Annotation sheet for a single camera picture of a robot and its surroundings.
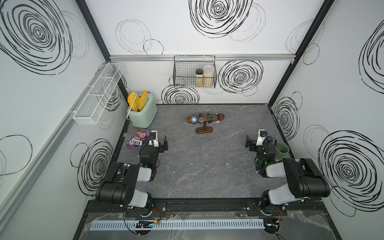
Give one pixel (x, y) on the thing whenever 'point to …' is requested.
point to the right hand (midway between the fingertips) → (256, 136)
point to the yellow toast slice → (142, 100)
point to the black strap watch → (201, 118)
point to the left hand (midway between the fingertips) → (156, 136)
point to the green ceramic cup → (281, 149)
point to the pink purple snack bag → (140, 137)
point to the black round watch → (210, 118)
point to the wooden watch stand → (204, 129)
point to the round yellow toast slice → (130, 99)
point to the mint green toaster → (143, 118)
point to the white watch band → (218, 117)
